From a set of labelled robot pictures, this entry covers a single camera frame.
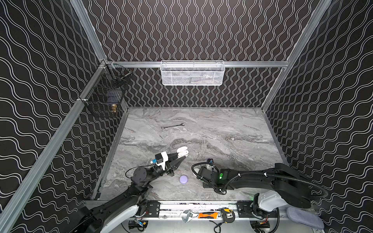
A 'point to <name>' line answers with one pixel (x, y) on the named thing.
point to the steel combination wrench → (162, 127)
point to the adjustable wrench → (186, 215)
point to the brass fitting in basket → (113, 107)
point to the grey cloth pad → (305, 217)
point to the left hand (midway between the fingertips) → (185, 156)
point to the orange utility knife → (201, 215)
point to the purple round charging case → (183, 179)
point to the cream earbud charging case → (182, 151)
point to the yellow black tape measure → (228, 215)
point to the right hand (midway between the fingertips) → (206, 181)
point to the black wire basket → (104, 97)
